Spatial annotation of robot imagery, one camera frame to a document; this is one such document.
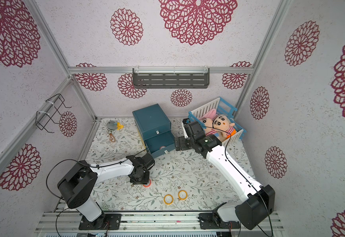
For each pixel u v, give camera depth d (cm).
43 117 73
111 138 109
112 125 109
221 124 97
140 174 73
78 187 45
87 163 49
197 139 56
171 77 93
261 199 39
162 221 75
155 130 88
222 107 111
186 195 82
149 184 85
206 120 97
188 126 58
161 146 92
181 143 68
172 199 81
